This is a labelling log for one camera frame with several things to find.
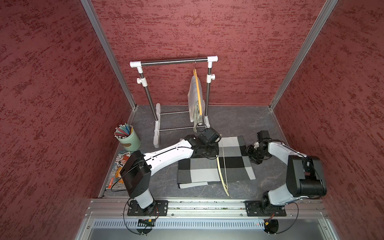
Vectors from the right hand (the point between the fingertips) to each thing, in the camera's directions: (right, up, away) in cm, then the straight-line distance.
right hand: (245, 158), depth 91 cm
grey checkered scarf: (-29, -6, -4) cm, 30 cm away
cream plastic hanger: (-15, -11, -13) cm, 23 cm away
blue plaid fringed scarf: (-31, +26, -1) cm, 41 cm away
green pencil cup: (-70, +10, -1) cm, 71 cm away
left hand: (-20, +5, -12) cm, 24 cm away
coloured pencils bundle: (-76, +17, -1) cm, 78 cm away
